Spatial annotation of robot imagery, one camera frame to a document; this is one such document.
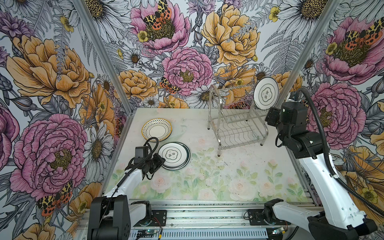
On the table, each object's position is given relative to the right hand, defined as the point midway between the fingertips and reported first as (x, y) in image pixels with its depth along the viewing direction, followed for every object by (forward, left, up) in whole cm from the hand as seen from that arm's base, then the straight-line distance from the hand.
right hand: (278, 115), depth 66 cm
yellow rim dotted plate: (+25, +62, -36) cm, 76 cm away
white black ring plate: (+2, +48, -35) cm, 59 cm away
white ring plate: (+21, -3, -4) cm, 22 cm away
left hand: (-4, +54, -34) cm, 64 cm away
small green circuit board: (-36, +59, -39) cm, 79 cm away
